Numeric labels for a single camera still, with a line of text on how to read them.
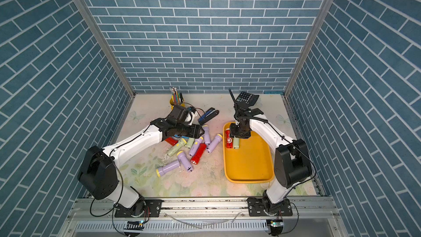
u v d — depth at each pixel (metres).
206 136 0.94
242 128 0.74
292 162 0.46
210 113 1.08
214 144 0.92
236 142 0.93
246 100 1.16
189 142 0.93
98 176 0.43
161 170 0.82
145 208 0.72
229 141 0.93
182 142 0.92
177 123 0.65
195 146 0.91
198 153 0.88
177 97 1.03
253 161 0.87
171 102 1.02
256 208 0.74
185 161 0.86
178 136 0.72
